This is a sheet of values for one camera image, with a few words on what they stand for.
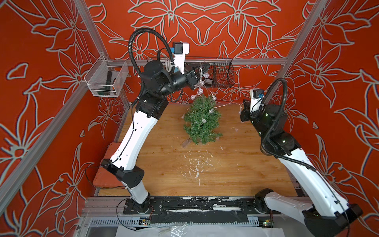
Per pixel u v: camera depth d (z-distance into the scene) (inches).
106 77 34.6
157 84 16.5
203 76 19.6
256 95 20.4
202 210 28.6
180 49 16.6
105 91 31.0
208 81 37.6
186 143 37.4
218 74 39.4
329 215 14.6
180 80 18.4
